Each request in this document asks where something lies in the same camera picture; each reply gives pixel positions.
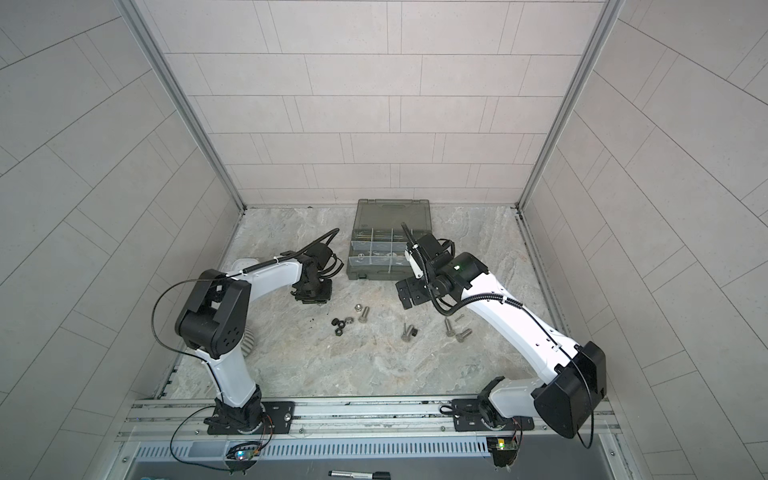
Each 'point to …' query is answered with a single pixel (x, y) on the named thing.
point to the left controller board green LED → (242, 457)
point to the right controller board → (504, 450)
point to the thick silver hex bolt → (460, 336)
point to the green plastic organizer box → (377, 244)
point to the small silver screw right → (462, 315)
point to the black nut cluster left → (340, 324)
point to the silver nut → (358, 307)
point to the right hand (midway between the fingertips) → (413, 292)
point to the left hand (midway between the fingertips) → (332, 294)
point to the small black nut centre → (414, 332)
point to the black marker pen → (359, 474)
